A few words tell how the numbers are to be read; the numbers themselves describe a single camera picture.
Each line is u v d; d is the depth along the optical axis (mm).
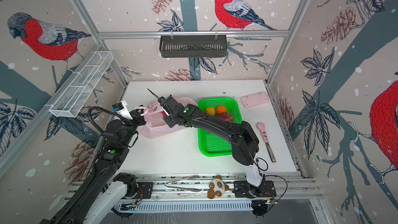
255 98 1076
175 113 601
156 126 759
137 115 655
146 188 740
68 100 711
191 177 775
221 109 976
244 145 477
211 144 880
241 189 729
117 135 551
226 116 899
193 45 1059
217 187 723
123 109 634
